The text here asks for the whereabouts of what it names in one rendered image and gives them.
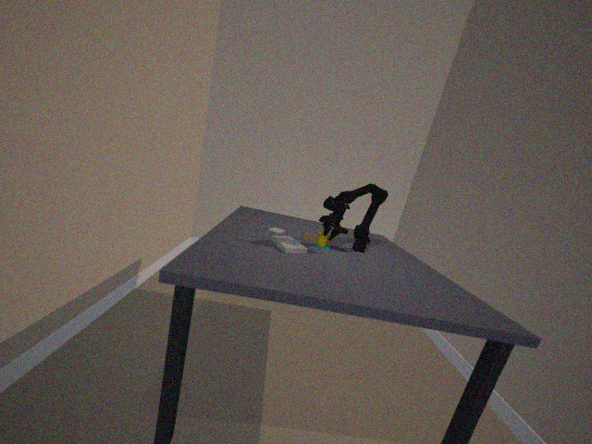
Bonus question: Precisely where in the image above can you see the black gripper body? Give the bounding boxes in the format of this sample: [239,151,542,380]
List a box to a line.
[319,212,348,235]

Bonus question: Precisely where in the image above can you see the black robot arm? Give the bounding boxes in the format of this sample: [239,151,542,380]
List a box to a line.
[322,184,388,253]

